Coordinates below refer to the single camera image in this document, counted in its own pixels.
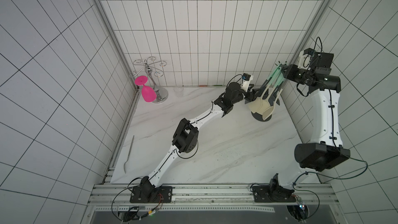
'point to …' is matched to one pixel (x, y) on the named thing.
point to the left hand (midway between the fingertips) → (258, 90)
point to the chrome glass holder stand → (152, 67)
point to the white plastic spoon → (129, 154)
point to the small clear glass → (178, 90)
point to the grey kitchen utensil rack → (262, 104)
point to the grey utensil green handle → (278, 85)
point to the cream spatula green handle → (255, 105)
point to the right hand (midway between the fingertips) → (288, 67)
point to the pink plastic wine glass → (148, 93)
